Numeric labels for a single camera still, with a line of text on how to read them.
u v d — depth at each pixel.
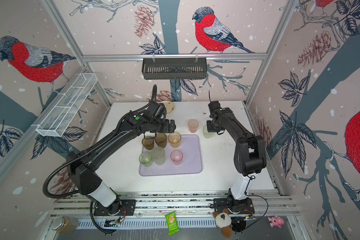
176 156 0.88
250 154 0.48
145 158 0.89
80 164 0.43
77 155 0.44
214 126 0.78
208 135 0.96
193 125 1.01
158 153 0.87
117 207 0.66
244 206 0.68
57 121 0.71
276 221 0.67
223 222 0.67
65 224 0.62
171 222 0.69
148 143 0.95
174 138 0.97
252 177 0.53
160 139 0.91
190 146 0.96
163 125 0.70
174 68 1.06
